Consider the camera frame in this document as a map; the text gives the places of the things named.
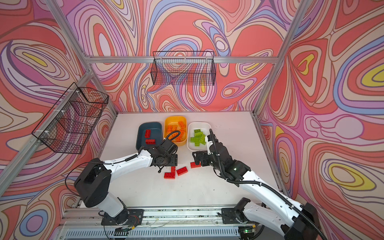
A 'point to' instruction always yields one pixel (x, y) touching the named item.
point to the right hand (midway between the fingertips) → (201, 156)
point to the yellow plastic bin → (173, 123)
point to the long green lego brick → (195, 139)
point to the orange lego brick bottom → (170, 128)
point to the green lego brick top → (199, 135)
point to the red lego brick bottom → (169, 175)
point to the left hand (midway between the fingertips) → (175, 160)
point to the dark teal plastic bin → (156, 133)
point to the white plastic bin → (192, 126)
